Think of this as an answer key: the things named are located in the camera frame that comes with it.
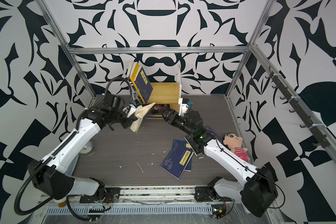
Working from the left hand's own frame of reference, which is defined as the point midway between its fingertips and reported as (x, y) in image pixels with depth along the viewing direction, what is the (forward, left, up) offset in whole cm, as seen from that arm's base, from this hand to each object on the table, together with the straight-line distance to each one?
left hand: (134, 114), depth 78 cm
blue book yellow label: (-20, -23, -22) cm, 37 cm away
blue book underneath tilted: (-8, -30, -23) cm, 38 cm away
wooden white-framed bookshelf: (+18, -14, -6) cm, 23 cm away
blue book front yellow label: (+18, -4, +5) cm, 20 cm away
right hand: (-5, -15, +9) cm, 18 cm away
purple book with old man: (+17, -13, -16) cm, 27 cm away
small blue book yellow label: (-2, -4, +4) cm, 6 cm away
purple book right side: (-24, -28, +11) cm, 38 cm away
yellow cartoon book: (+12, -10, -18) cm, 24 cm away
